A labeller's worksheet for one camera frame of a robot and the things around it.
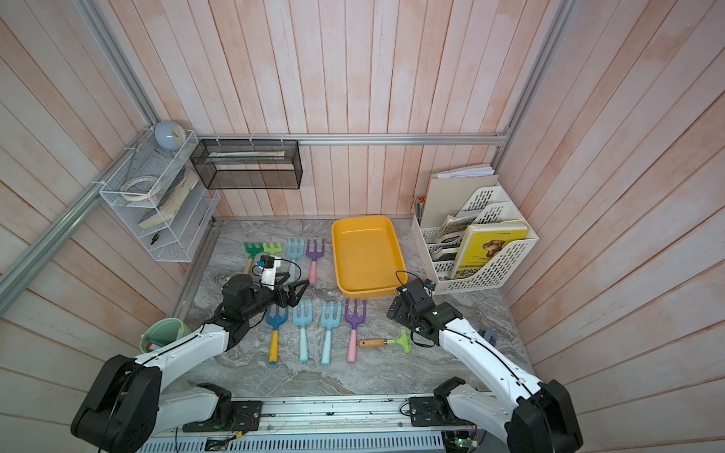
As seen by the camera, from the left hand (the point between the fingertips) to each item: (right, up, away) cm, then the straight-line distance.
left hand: (299, 281), depth 84 cm
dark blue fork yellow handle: (-9, -14, +5) cm, 17 cm away
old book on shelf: (-36, +24, -5) cm, 43 cm away
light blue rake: (-7, +7, +24) cm, 25 cm away
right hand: (+32, -10, 0) cm, 33 cm away
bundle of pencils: (+41, +25, +17) cm, 51 cm away
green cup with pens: (-37, -14, -7) cm, 40 cm away
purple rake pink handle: (+1, +7, +23) cm, 24 cm away
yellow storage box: (+22, +5, +23) cm, 33 cm away
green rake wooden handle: (-24, +9, +25) cm, 36 cm away
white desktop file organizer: (+48, +11, +17) cm, 52 cm away
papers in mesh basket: (-19, +40, +6) cm, 45 cm away
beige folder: (+49, +29, +10) cm, 58 cm away
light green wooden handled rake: (-16, +10, +26) cm, 32 cm away
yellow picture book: (+54, +12, -2) cm, 56 cm away
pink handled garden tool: (+17, -14, +7) cm, 23 cm away
